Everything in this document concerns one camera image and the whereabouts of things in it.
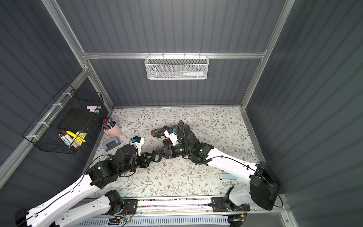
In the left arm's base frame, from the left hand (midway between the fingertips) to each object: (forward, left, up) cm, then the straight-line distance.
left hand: (155, 158), depth 69 cm
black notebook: (+18, +43, +9) cm, 47 cm away
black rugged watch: (+22, -2, -5) cm, 22 cm away
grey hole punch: (+20, +36, -19) cm, 45 cm away
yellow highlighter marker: (+10, +42, +7) cm, 43 cm away
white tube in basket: (+54, -21, +14) cm, 59 cm away
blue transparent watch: (+10, -10, +11) cm, 18 cm away
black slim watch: (+20, +2, -6) cm, 21 cm away
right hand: (+1, -2, +2) cm, 3 cm away
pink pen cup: (+27, +35, -10) cm, 45 cm away
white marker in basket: (+6, +43, +8) cm, 44 cm away
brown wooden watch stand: (+5, -7, +8) cm, 12 cm away
